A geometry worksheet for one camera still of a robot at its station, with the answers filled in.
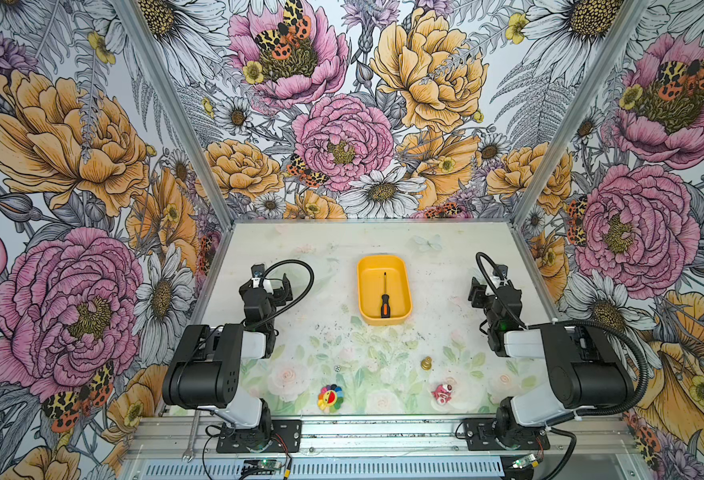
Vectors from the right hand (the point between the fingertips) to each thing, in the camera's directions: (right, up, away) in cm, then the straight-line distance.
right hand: (483, 286), depth 94 cm
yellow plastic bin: (-34, -2, +9) cm, 36 cm away
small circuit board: (-61, -40, -23) cm, 77 cm away
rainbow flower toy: (-46, -28, -15) cm, 56 cm away
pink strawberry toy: (-17, -25, -17) cm, 35 cm away
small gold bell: (-20, -20, -10) cm, 30 cm away
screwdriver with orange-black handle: (-30, -7, +1) cm, 31 cm away
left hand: (-66, +1, 0) cm, 66 cm away
